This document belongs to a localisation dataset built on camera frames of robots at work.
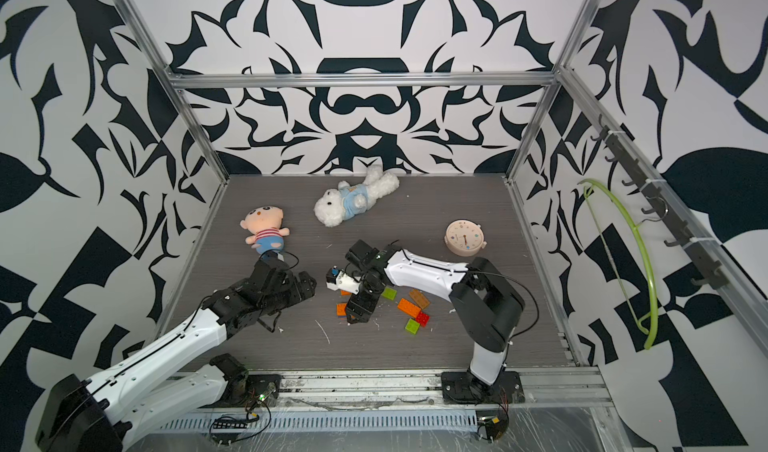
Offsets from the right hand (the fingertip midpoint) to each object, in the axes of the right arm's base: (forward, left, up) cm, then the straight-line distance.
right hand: (356, 302), depth 84 cm
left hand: (+4, +14, +5) cm, 15 cm away
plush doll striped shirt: (+25, +30, +4) cm, 39 cm away
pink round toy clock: (+22, -34, -2) cm, 41 cm away
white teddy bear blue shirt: (+31, +9, +4) cm, 32 cm away
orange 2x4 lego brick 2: (0, -15, -4) cm, 15 cm away
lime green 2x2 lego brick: (-6, -15, -3) cm, 17 cm away
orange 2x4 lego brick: (-2, +4, -1) cm, 5 cm away
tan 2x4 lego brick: (+3, -18, -5) cm, 19 cm away
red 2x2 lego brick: (-4, -19, -3) cm, 19 cm away
